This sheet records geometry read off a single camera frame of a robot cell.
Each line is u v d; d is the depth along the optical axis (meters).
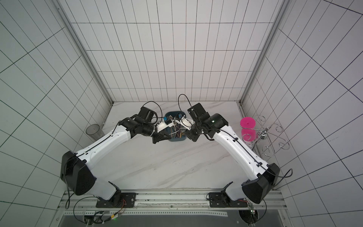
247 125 0.71
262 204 0.73
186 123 0.62
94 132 0.85
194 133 0.61
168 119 0.66
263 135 0.67
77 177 0.41
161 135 0.66
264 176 0.38
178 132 0.74
